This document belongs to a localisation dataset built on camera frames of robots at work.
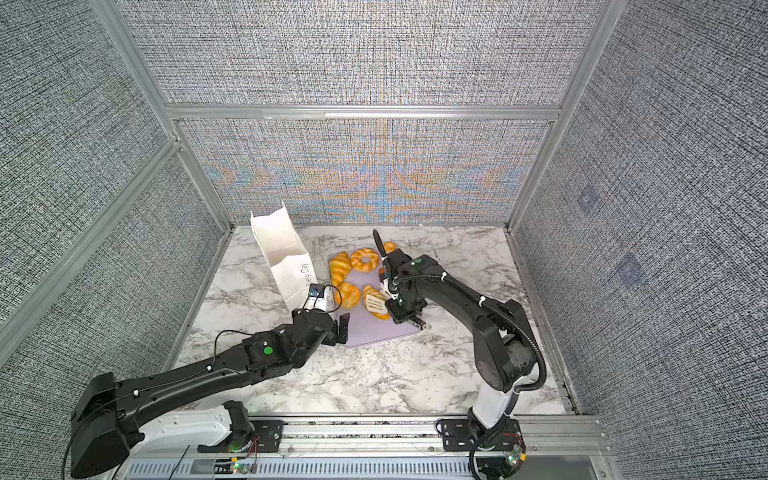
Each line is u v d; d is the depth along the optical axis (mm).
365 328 929
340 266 1029
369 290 947
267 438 730
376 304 889
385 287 814
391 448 732
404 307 745
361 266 1035
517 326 445
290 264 808
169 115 878
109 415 403
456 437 729
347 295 949
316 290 660
